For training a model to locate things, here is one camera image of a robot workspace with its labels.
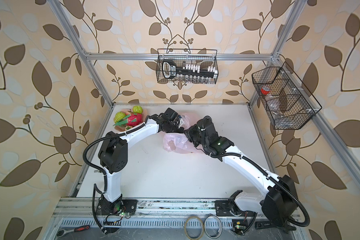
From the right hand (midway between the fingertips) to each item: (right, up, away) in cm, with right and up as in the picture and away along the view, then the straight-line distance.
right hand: (182, 131), depth 75 cm
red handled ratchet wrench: (-55, -46, -8) cm, 72 cm away
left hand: (+4, -4, +11) cm, 12 cm away
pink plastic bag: (-1, -5, -6) cm, 8 cm away
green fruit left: (-44, +8, +27) cm, 52 cm away
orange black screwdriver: (-50, -24, +11) cm, 57 cm away
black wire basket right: (+55, +16, 0) cm, 57 cm away
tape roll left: (+6, -45, -6) cm, 46 cm away
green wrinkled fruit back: (-32, +13, +30) cm, 46 cm away
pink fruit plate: (-40, 0, +25) cm, 47 cm away
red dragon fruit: (-35, +5, +25) cm, 43 cm away
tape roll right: (+15, -45, -6) cm, 48 cm away
